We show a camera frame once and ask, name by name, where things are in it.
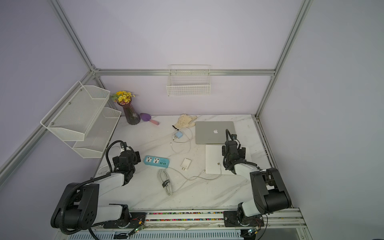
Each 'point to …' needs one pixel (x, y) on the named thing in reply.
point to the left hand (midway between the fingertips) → (126, 156)
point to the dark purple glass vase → (131, 114)
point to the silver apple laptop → (213, 132)
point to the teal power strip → (157, 161)
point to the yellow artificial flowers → (122, 97)
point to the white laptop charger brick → (185, 164)
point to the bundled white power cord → (165, 179)
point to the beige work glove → (184, 121)
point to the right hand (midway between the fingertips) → (235, 149)
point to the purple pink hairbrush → (147, 117)
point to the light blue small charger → (179, 135)
